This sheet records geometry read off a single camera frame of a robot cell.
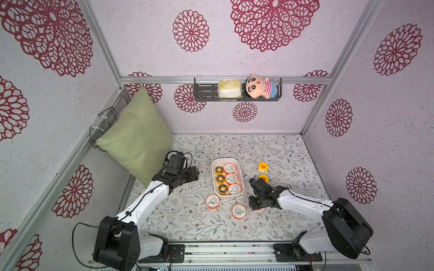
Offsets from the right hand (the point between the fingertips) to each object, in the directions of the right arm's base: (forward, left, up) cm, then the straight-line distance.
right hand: (250, 201), depth 89 cm
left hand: (+9, +29, +12) cm, 33 cm away
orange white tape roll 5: (-4, -4, -1) cm, 6 cm away
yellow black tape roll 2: (+12, +16, +1) cm, 20 cm away
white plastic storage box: (+22, +15, +4) cm, 27 cm away
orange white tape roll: (+20, +11, +1) cm, 22 cm away
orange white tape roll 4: (-1, +20, +1) cm, 20 cm away
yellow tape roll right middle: (+14, -10, +1) cm, 17 cm away
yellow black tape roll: (+19, +17, +1) cm, 25 cm away
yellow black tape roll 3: (+6, +15, 0) cm, 16 cm away
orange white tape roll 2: (+13, +10, +1) cm, 16 cm away
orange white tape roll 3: (+6, +8, +1) cm, 11 cm away
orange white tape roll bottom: (-6, +6, 0) cm, 8 cm away
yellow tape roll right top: (+22, -10, -1) cm, 24 cm away
